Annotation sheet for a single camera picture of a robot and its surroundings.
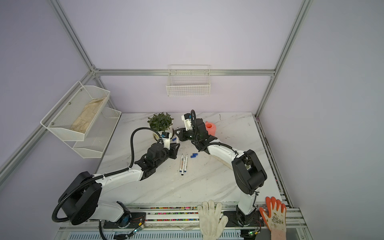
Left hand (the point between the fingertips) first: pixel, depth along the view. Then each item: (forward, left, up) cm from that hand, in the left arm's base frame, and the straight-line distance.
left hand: (178, 144), depth 85 cm
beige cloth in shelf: (+3, +49, +14) cm, 51 cm away
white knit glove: (-37, -18, -15) cm, 44 cm away
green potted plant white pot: (+15, +12, +2) cm, 19 cm away
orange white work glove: (-36, -51, -14) cm, 64 cm away
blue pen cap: (+1, -9, -16) cm, 19 cm away
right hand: (+6, +2, +5) cm, 8 cm away
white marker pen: (-9, -1, -15) cm, 17 cm away
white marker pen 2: (-7, -3, -15) cm, 17 cm away
